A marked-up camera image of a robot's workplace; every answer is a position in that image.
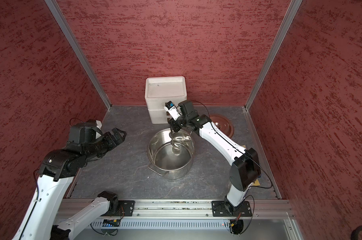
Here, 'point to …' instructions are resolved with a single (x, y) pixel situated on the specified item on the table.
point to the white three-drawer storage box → (159, 90)
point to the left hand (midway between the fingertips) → (119, 141)
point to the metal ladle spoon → (175, 150)
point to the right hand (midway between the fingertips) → (170, 123)
